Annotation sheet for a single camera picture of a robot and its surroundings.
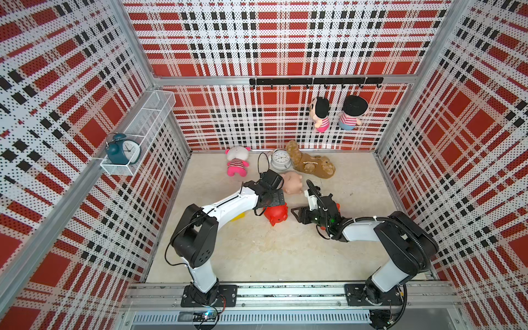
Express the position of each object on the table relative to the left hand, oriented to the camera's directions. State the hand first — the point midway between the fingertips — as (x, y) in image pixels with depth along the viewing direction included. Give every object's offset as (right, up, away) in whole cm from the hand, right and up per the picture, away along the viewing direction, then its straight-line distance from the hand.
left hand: (274, 200), depth 90 cm
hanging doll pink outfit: (+22, +42, +7) cm, 48 cm away
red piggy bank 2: (+28, -2, -3) cm, 28 cm away
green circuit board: (-24, -37, -21) cm, 49 cm away
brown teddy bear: (+22, +16, +13) cm, 30 cm away
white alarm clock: (+4, +19, +22) cm, 29 cm away
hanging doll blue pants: (+36, +42, +3) cm, 56 cm away
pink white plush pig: (-20, +17, +17) cm, 31 cm away
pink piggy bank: (+8, +8, +5) cm, 13 cm away
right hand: (+11, -4, +1) cm, 11 cm away
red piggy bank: (+1, -6, -2) cm, 6 cm away
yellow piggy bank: (-15, -7, +2) cm, 17 cm away
